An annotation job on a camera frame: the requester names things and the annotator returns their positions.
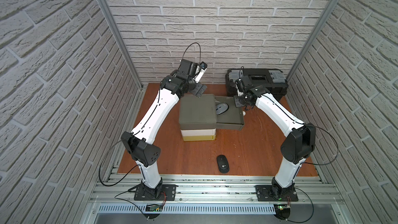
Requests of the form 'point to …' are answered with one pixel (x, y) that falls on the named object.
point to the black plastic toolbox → (275, 80)
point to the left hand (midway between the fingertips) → (197, 79)
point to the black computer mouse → (223, 163)
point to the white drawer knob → (243, 113)
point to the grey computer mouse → (221, 108)
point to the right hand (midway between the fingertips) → (242, 100)
